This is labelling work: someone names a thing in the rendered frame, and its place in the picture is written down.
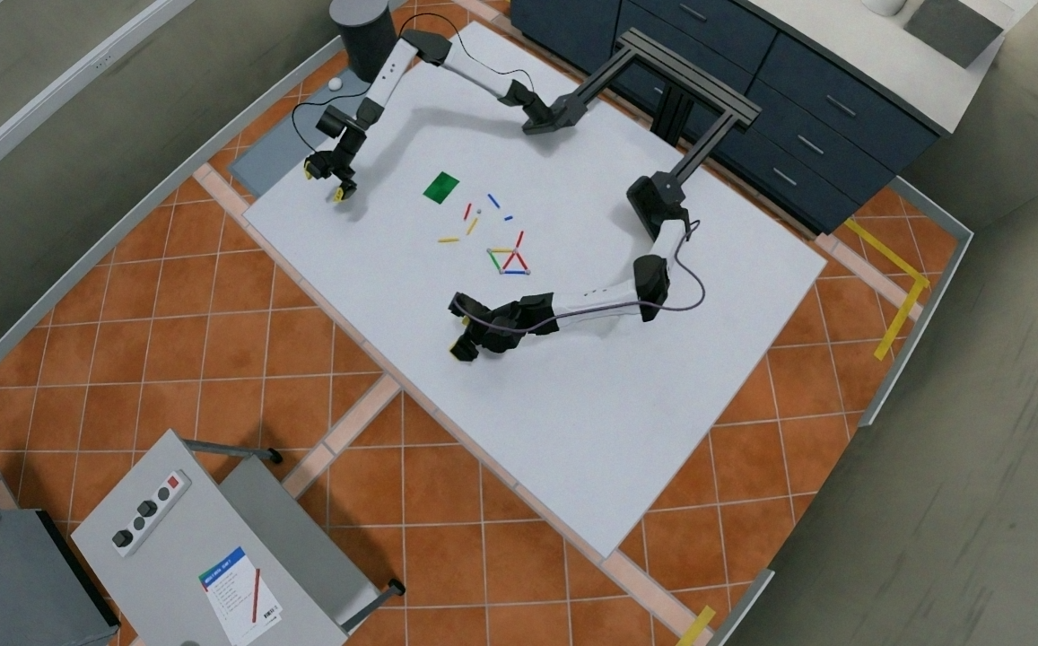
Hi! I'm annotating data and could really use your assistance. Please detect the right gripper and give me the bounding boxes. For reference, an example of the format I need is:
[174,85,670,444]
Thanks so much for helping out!
[303,143,358,201]

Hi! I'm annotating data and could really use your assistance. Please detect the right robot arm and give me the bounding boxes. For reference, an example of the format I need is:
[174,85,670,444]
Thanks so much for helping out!
[306,29,568,180]

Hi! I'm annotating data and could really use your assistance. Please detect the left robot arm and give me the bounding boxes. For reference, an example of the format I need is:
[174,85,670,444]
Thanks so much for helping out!
[483,178,691,354]

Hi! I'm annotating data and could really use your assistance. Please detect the green rectangular block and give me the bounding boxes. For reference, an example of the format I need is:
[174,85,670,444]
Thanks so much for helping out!
[424,171,460,205]

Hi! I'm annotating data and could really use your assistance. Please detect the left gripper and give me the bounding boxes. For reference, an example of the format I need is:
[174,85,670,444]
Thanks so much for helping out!
[449,301,495,362]

